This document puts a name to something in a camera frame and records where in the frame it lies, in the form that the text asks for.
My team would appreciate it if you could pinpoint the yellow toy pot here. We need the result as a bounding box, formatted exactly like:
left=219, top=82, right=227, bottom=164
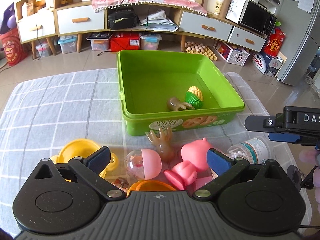
left=51, top=138, right=119, bottom=178

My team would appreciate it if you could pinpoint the cotton swab jar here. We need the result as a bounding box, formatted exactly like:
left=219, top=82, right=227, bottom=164
left=225, top=136, right=274, bottom=164

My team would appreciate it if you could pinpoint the pink pig toy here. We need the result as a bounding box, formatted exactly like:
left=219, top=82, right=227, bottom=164
left=164, top=138, right=213, bottom=190

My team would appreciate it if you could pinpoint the pink clear capsule ball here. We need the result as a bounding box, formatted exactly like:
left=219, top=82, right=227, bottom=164
left=124, top=148, right=162, bottom=180

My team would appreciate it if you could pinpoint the brown hand shaped toy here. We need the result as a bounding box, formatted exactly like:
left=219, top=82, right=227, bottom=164
left=146, top=126, right=175, bottom=163

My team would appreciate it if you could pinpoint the toy corn cob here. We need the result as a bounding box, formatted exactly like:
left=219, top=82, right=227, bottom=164
left=185, top=86, right=204, bottom=109

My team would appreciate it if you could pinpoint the brown small hand toy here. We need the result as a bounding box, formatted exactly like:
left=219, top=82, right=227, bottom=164
left=167, top=97, right=195, bottom=112

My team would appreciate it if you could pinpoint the pink sponge block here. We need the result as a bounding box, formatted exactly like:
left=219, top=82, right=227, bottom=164
left=193, top=175, right=213, bottom=190

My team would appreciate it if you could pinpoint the orange monkey figurine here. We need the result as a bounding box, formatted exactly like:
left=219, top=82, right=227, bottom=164
left=111, top=177, right=130, bottom=193

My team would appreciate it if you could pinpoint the right hand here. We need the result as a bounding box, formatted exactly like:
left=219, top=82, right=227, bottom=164
left=299, top=150, right=320, bottom=211

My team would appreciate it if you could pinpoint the white toy crate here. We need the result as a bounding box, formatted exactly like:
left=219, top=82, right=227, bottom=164
left=213, top=41, right=249, bottom=67

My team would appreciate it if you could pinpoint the grey checked table cloth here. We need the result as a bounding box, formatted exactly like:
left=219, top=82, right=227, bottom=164
left=0, top=68, right=313, bottom=235

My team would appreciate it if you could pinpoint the red gift bag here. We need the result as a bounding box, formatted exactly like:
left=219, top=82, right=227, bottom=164
left=263, top=27, right=286, bottom=57

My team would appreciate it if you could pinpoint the yellow egg tray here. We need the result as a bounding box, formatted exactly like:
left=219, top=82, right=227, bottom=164
left=184, top=41, right=217, bottom=61

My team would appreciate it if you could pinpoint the grey refrigerator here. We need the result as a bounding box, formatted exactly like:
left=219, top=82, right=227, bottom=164
left=276, top=0, right=319, bottom=86

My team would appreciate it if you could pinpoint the green plastic cookie box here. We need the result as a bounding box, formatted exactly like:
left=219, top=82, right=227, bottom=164
left=117, top=50, right=245, bottom=136

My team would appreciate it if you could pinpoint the black microwave oven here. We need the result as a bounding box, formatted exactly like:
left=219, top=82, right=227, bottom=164
left=226, top=0, right=277, bottom=37

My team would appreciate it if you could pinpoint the blue lid storage bin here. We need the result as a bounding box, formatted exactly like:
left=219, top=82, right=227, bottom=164
left=57, top=35, right=78, bottom=55

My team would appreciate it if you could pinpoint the red cardboard box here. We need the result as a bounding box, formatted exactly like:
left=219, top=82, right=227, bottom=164
left=110, top=31, right=140, bottom=52

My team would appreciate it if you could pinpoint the clear bin blue lid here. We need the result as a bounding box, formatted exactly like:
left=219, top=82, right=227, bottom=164
left=140, top=34, right=162, bottom=50

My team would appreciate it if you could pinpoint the black bag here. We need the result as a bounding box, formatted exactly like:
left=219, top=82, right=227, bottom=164
left=107, top=8, right=137, bottom=30

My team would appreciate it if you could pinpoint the wooden tv cabinet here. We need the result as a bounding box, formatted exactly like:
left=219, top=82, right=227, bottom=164
left=14, top=0, right=266, bottom=52

